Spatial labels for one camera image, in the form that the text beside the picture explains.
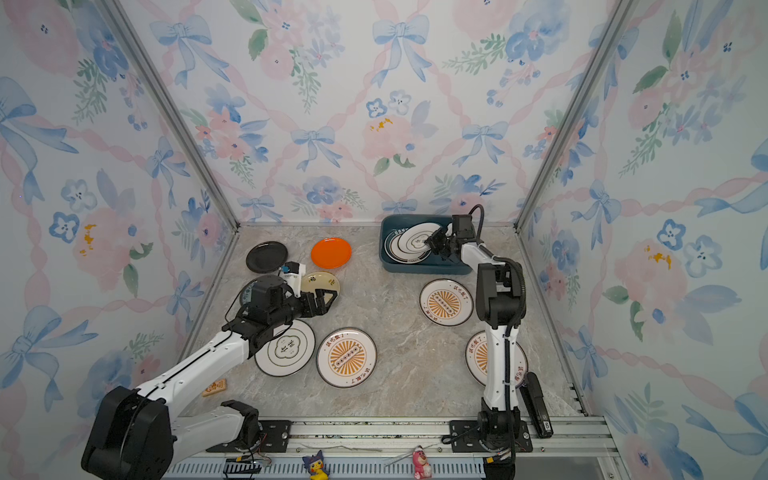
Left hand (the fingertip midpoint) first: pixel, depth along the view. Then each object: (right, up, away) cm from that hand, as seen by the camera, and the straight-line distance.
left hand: (326, 292), depth 83 cm
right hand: (+30, +17, +25) cm, 42 cm away
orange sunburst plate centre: (+5, -19, +3) cm, 20 cm away
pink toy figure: (+25, -38, -15) cm, 48 cm away
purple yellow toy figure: (+1, -38, -15) cm, 41 cm away
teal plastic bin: (+34, +6, +30) cm, 46 cm away
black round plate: (-27, +9, +27) cm, 40 cm away
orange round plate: (-4, +11, +27) cm, 30 cm away
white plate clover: (+25, +15, +29) cm, 41 cm away
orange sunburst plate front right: (+42, -20, +4) cm, 47 cm away
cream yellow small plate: (-6, +2, +18) cm, 19 cm away
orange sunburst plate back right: (+36, -5, +15) cm, 39 cm away
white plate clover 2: (-11, -18, +5) cm, 22 cm away
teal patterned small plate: (-30, -2, +16) cm, 34 cm away
